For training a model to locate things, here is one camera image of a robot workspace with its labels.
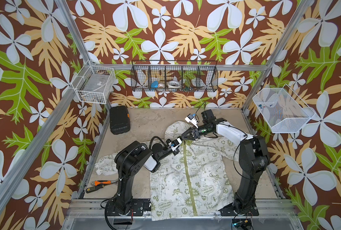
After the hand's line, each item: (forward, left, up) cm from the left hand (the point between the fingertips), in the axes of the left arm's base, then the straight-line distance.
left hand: (183, 137), depth 86 cm
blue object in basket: (+32, +19, +15) cm, 40 cm away
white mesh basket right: (+8, -57, +14) cm, 60 cm away
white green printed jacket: (-22, -8, -12) cm, 26 cm away
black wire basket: (+40, +6, +16) cm, 44 cm away
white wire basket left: (+26, +55, +21) cm, 64 cm away
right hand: (-1, +1, +3) cm, 3 cm away
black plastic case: (+26, +50, -15) cm, 58 cm away
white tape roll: (+35, +6, +13) cm, 38 cm away
